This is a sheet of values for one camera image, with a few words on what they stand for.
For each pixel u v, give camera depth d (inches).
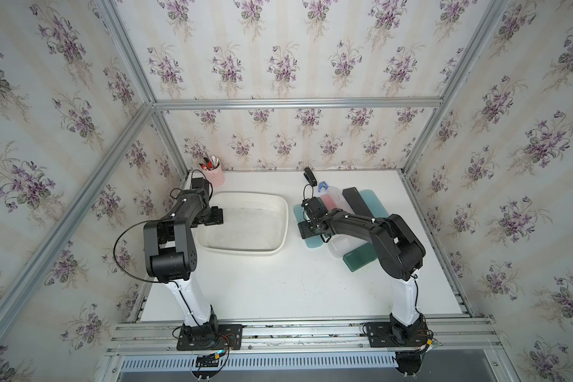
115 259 17.1
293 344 28.7
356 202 41.4
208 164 42.2
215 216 34.5
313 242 37.3
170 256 19.9
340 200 42.0
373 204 42.0
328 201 41.5
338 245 36.6
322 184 45.0
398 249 20.5
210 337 26.5
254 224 39.8
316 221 28.4
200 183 31.4
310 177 45.1
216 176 43.6
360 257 33.2
